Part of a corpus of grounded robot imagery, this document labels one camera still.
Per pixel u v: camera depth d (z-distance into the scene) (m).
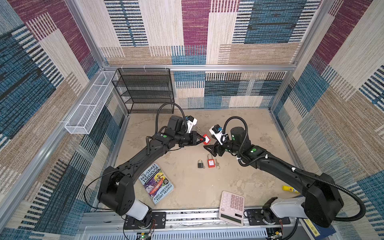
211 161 0.92
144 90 1.10
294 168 0.47
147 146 0.53
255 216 0.73
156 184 0.83
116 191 0.42
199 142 0.77
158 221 0.73
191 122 0.74
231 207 0.76
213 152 0.71
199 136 0.76
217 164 0.92
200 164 0.92
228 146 0.68
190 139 0.70
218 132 0.67
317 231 0.69
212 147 0.69
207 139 0.79
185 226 0.73
